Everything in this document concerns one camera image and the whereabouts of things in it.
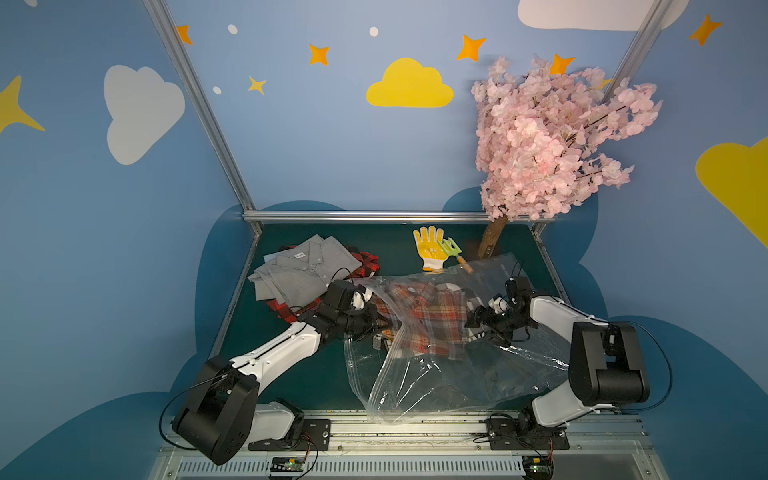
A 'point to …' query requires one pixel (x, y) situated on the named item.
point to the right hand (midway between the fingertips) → (480, 328)
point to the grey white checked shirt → (473, 302)
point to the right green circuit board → (538, 467)
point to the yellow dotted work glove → (430, 248)
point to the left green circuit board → (287, 464)
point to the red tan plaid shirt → (425, 319)
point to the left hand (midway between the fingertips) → (394, 320)
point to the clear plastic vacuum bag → (425, 362)
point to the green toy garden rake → (451, 248)
